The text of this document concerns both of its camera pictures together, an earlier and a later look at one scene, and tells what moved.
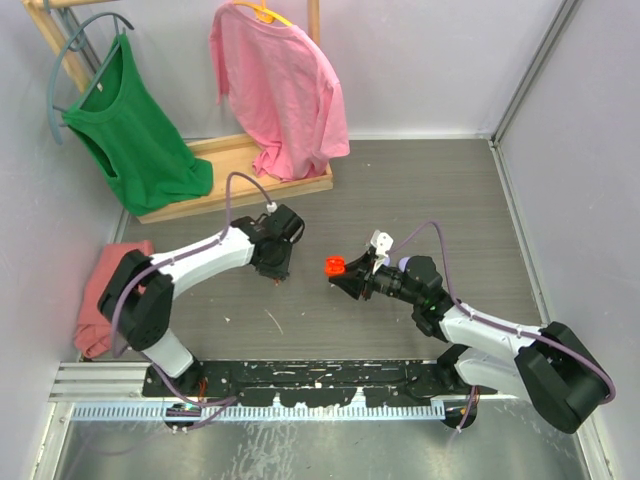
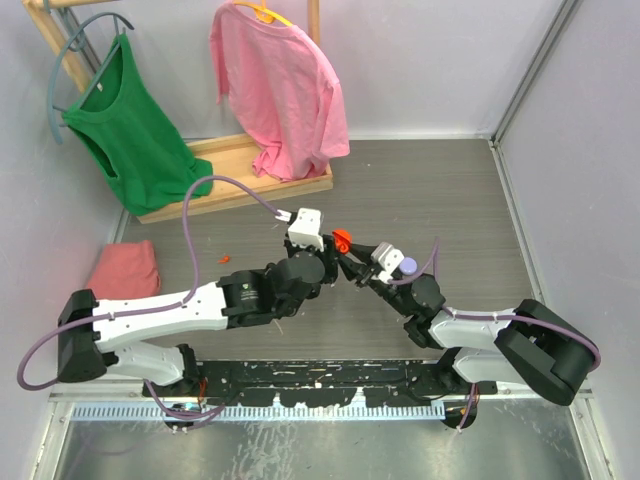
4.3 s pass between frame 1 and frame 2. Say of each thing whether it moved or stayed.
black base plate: stayed
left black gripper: moved
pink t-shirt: stayed
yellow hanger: stayed
